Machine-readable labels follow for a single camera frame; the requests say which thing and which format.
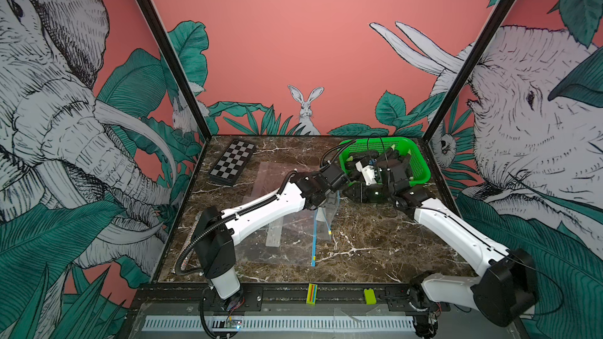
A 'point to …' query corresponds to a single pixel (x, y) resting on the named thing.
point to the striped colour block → (312, 293)
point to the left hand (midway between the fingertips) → (329, 194)
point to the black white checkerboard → (230, 166)
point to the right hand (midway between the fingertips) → (345, 188)
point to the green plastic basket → (420, 171)
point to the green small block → (370, 297)
